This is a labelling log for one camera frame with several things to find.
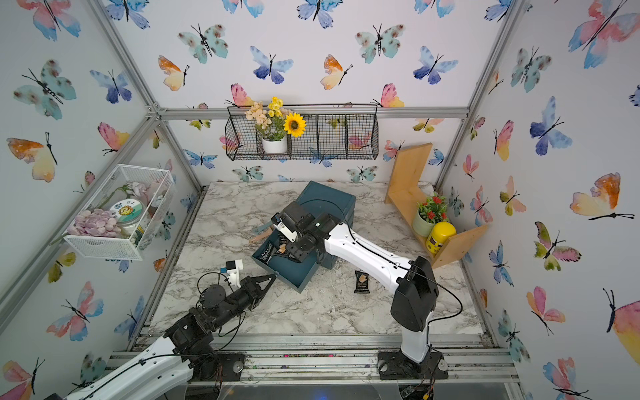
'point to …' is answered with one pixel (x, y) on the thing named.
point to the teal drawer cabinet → (320, 200)
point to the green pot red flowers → (429, 212)
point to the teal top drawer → (273, 256)
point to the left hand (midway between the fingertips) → (278, 277)
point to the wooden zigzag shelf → (403, 193)
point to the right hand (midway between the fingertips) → (300, 241)
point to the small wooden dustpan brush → (269, 231)
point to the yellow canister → (438, 236)
